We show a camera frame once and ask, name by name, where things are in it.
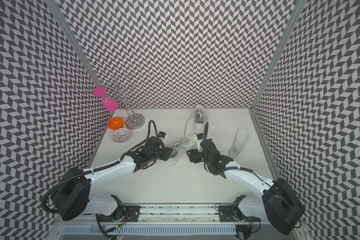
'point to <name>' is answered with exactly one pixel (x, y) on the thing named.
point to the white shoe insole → (241, 137)
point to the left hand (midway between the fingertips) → (169, 151)
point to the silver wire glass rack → (135, 121)
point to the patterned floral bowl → (120, 135)
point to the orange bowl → (115, 123)
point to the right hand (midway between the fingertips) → (192, 154)
